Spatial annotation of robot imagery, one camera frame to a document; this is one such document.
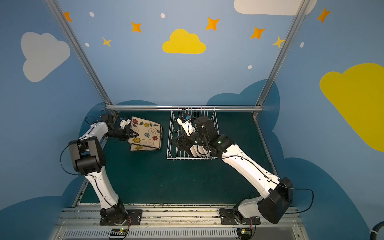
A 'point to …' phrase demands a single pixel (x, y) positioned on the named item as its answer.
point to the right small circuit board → (244, 233)
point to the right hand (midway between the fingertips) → (178, 134)
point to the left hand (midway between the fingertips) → (136, 135)
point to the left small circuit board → (118, 233)
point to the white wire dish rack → (174, 152)
